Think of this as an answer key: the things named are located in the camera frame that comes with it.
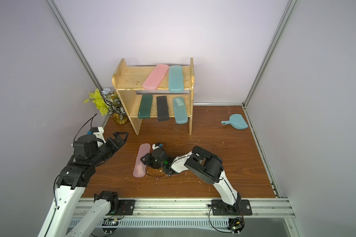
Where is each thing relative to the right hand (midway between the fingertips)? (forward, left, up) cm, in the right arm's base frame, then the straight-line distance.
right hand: (141, 158), depth 86 cm
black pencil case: (+27, -12, +16) cm, 33 cm away
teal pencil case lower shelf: (+25, -23, +17) cm, 38 cm away
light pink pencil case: (-5, 0, -2) cm, 5 cm away
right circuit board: (-30, -52, -7) cm, 60 cm away
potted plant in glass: (+24, +20, +22) cm, 38 cm away
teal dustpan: (+33, -64, -5) cm, 72 cm away
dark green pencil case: (+26, -2, +18) cm, 31 cm away
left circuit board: (-32, +11, -8) cm, 35 cm away
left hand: (+1, +2, +23) cm, 23 cm away
